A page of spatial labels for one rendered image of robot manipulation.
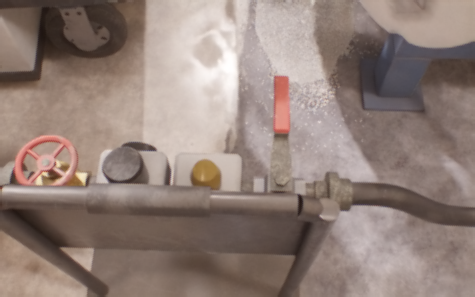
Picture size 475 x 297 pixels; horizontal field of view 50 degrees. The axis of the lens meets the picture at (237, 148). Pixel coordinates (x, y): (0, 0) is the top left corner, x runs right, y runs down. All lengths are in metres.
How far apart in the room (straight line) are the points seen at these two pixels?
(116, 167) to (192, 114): 0.62
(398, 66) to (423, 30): 0.91
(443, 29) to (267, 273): 0.87
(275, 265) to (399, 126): 0.44
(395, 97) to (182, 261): 0.61
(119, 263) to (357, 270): 0.48
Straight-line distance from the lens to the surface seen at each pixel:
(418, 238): 1.14
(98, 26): 1.23
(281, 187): 0.61
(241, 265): 1.06
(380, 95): 1.24
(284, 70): 1.26
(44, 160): 0.63
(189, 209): 0.50
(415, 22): 0.24
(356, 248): 1.10
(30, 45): 1.23
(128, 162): 0.60
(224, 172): 0.63
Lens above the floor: 1.04
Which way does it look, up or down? 65 degrees down
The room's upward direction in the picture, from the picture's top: straight up
